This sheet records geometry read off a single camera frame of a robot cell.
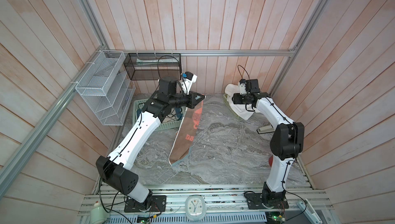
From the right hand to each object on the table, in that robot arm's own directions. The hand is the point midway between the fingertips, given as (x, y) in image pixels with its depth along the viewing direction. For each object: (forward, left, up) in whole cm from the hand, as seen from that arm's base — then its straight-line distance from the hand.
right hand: (236, 96), depth 96 cm
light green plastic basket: (+7, +5, -10) cm, 13 cm away
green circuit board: (-62, -13, -18) cm, 66 cm away
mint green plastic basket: (-8, +41, -15) cm, 45 cm away
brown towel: (-26, +30, -1) cm, 40 cm away
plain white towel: (-3, -4, -9) cm, 10 cm away
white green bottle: (-64, +68, -10) cm, 93 cm away
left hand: (-22, +21, +20) cm, 36 cm away
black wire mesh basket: (+23, +57, +7) cm, 61 cm away
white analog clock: (-60, +25, -14) cm, 66 cm away
